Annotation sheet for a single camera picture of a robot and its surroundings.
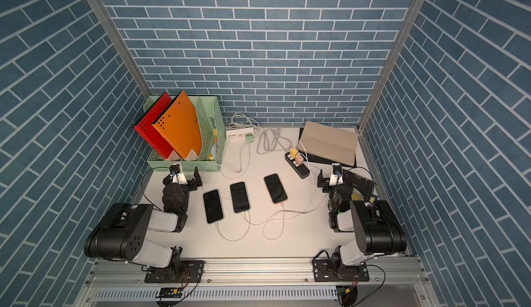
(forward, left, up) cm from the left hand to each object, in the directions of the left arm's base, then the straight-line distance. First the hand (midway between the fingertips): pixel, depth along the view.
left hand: (190, 168), depth 89 cm
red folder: (+9, +16, +16) cm, 24 cm away
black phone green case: (-9, -21, -9) cm, 25 cm away
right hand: (0, -63, 0) cm, 63 cm away
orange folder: (+14, +5, +13) cm, 20 cm away
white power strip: (+28, -17, -8) cm, 33 cm away
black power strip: (+5, -49, -8) cm, 50 cm away
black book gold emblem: (-4, -78, -8) cm, 79 cm away
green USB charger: (+27, -23, -10) cm, 36 cm away
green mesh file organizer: (+30, -2, +5) cm, 31 cm away
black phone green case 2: (-13, -10, -10) cm, 19 cm away
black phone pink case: (-3, -37, -12) cm, 39 cm away
